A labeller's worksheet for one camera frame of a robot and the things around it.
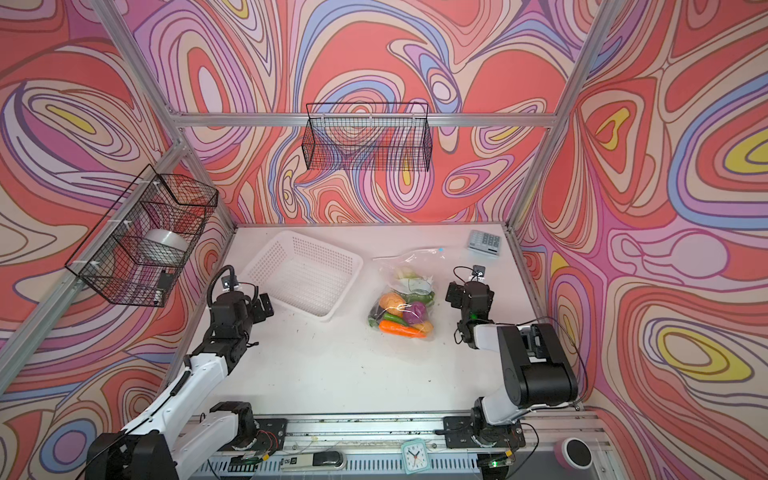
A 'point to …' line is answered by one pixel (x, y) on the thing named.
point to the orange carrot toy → (401, 330)
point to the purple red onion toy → (415, 313)
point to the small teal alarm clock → (415, 455)
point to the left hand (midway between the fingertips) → (252, 296)
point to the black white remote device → (317, 461)
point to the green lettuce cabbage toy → (413, 287)
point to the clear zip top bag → (425, 262)
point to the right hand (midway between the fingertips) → (469, 289)
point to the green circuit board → (241, 464)
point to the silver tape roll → (165, 246)
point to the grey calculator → (484, 242)
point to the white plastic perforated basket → (303, 273)
